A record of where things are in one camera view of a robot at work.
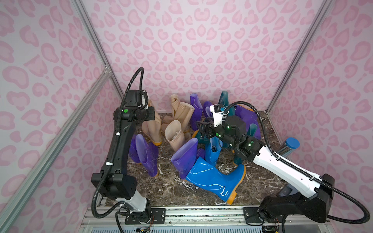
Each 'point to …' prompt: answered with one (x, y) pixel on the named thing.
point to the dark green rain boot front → (252, 128)
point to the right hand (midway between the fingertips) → (201, 121)
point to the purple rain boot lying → (197, 108)
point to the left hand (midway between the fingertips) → (151, 110)
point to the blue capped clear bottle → (290, 144)
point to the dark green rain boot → (224, 100)
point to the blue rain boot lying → (206, 176)
